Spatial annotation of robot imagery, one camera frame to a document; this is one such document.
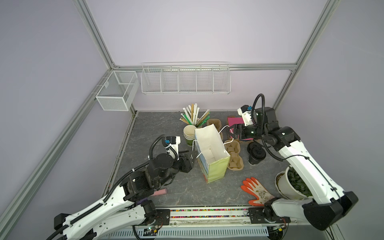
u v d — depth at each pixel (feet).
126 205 1.43
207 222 2.41
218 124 3.56
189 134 2.95
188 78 3.26
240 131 2.00
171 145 1.78
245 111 2.06
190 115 3.25
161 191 2.63
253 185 2.70
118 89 3.31
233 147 3.26
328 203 1.25
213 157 3.09
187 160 1.79
